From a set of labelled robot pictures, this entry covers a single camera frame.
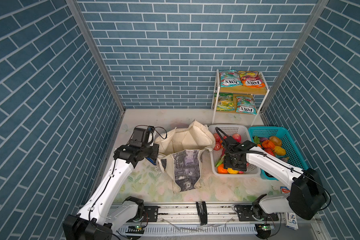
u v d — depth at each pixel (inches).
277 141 37.8
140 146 22.3
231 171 31.5
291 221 27.9
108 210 16.7
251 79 35.0
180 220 28.9
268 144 36.9
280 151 36.8
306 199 16.3
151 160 35.9
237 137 38.9
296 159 33.9
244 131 38.1
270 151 35.3
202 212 28.9
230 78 34.9
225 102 39.6
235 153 23.6
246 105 38.9
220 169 32.8
